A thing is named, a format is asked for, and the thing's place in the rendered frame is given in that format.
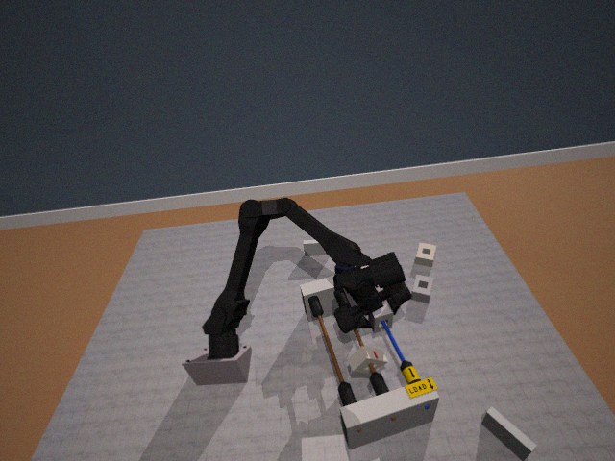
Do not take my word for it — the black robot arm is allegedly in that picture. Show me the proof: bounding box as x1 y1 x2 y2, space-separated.
203 198 406 360

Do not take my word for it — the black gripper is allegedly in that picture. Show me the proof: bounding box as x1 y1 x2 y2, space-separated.
334 282 412 333

